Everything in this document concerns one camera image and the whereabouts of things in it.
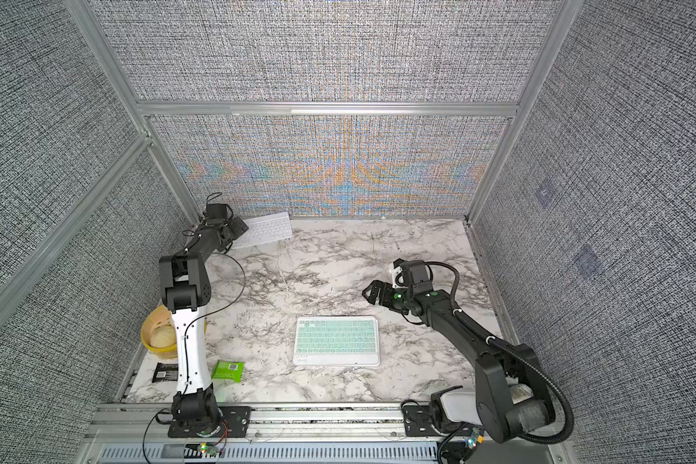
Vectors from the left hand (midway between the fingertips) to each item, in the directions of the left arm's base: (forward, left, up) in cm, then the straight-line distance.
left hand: (240, 226), depth 113 cm
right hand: (-35, -48, +8) cm, 60 cm away
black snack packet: (-54, +11, -1) cm, 55 cm away
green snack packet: (-54, -6, -1) cm, 54 cm away
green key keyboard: (-47, -37, -1) cm, 60 cm away
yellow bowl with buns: (-44, +14, +4) cm, 46 cm away
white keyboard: (+2, -9, -4) cm, 9 cm away
